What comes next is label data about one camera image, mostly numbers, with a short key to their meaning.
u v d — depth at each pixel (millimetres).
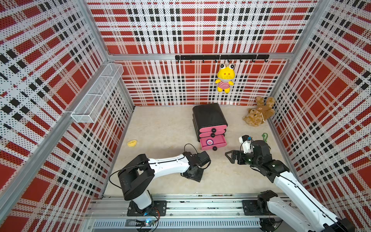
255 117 1018
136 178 438
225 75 913
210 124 873
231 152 713
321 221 400
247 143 715
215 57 887
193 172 702
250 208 727
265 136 1022
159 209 737
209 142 980
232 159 702
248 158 675
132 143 980
